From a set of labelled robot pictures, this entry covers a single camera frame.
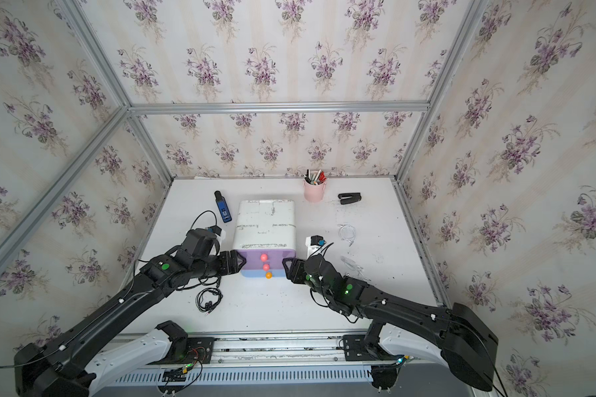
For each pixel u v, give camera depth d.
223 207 1.05
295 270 0.67
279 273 0.84
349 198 1.11
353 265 0.88
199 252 0.59
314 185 1.04
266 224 0.77
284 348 0.75
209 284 0.86
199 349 0.73
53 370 0.37
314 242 0.71
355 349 0.73
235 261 0.69
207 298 0.84
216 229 0.71
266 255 0.73
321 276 0.56
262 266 0.79
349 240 0.98
